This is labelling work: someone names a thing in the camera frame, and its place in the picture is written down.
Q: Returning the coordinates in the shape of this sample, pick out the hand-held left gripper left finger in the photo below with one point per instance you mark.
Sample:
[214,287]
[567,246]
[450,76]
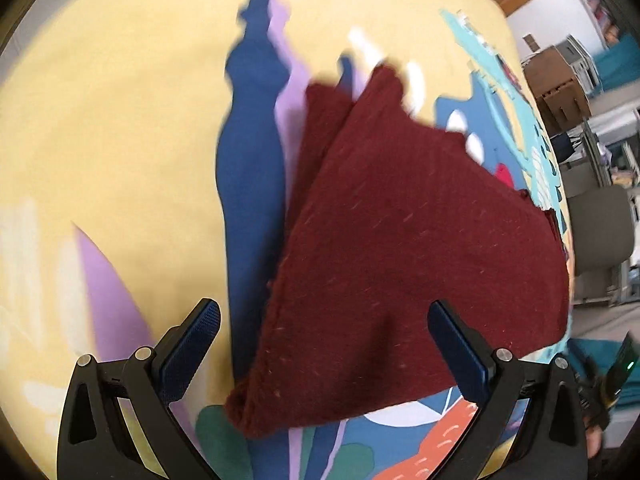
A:
[192,347]

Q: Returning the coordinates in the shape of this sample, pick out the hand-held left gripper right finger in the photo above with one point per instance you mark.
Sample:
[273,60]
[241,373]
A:
[457,350]

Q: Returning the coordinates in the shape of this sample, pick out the dark red knit sweater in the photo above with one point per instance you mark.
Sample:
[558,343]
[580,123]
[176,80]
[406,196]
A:
[400,240]

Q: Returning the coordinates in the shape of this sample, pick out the grey chair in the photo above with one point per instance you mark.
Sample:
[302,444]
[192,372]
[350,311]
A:
[600,230]

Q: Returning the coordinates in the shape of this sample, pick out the yellow dinosaur print bedsheet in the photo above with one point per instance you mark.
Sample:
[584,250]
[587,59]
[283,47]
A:
[125,135]

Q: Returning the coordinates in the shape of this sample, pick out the black bag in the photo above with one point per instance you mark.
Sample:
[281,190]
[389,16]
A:
[562,147]

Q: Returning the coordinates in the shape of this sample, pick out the brown cardboard box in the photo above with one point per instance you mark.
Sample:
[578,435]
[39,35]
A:
[557,85]

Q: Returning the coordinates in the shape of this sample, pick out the grey printer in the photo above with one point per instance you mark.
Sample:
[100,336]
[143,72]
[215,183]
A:
[580,60]

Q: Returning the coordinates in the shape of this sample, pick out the teal curtain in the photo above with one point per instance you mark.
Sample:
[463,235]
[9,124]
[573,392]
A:
[622,62]

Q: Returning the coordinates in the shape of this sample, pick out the wall switch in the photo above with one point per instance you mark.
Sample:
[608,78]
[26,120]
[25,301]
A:
[530,42]

